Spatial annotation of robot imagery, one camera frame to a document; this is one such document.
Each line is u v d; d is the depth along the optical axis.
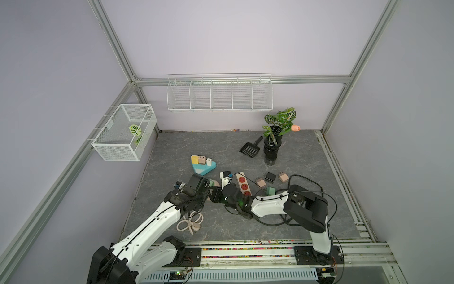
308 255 0.74
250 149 1.12
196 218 0.84
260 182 0.95
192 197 0.57
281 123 0.91
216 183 0.83
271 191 0.91
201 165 0.99
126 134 0.83
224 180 0.79
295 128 0.85
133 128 0.81
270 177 0.99
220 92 0.99
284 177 0.96
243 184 0.93
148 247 0.45
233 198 0.66
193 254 0.74
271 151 1.05
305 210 0.49
